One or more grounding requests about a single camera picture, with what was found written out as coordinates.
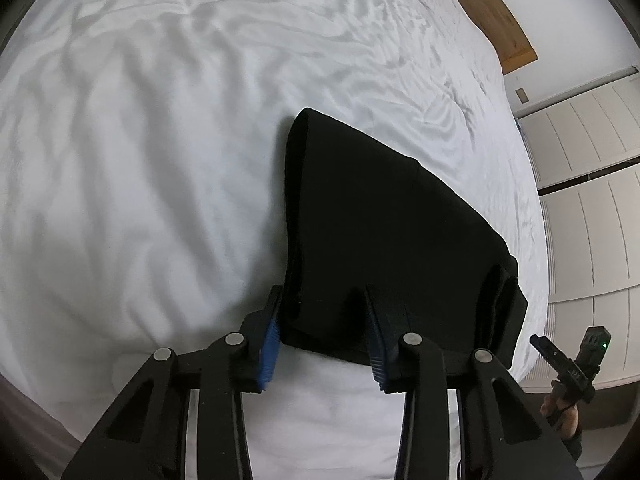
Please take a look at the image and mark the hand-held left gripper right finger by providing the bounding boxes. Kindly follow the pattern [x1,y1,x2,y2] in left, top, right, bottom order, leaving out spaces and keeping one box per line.
[364,285,586,480]

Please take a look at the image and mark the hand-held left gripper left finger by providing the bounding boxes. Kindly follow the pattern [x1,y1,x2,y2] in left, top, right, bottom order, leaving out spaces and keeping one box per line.
[60,285,286,480]

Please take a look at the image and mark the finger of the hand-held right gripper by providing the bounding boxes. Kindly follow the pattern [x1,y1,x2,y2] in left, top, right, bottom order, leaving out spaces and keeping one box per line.
[530,334,570,372]

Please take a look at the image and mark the black pants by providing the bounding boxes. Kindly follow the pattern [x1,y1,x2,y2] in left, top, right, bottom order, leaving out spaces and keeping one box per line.
[282,107,530,371]

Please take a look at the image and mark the person's right forearm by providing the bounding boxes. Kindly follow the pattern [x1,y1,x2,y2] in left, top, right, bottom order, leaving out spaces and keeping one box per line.
[559,430,587,467]

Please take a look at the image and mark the person's right hand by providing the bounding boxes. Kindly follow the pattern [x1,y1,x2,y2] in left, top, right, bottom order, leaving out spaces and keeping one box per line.
[541,381,582,441]

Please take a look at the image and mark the white wardrobe doors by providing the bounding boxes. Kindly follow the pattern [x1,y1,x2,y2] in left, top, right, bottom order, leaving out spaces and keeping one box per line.
[515,65,640,431]

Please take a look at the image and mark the white bed sheet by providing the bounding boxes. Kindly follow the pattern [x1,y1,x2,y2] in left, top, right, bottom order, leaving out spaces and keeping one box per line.
[0,0,551,480]

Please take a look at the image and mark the wooden headboard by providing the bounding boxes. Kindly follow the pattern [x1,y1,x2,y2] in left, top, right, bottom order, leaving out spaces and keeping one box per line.
[435,0,538,75]

